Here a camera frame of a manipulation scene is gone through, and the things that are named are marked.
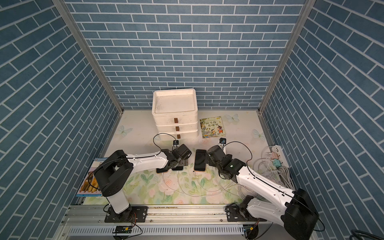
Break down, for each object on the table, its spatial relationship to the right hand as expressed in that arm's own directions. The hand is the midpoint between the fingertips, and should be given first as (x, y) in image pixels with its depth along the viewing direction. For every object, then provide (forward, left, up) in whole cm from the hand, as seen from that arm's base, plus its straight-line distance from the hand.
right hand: (214, 156), depth 83 cm
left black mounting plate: (-30, +36, -11) cm, 48 cm away
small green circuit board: (-36, +43, -14) cm, 58 cm away
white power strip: (+13, -42, -9) cm, 45 cm away
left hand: (0, +18, -10) cm, 21 cm away
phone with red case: (-1, +8, -11) cm, 14 cm away
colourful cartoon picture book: (+28, +1, -10) cm, 30 cm away
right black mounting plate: (-26, -11, -9) cm, 30 cm away
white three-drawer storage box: (+17, +23, +15) cm, 32 cm away
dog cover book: (-19, +68, -10) cm, 71 cm away
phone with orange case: (-8, +30, -8) cm, 32 cm away
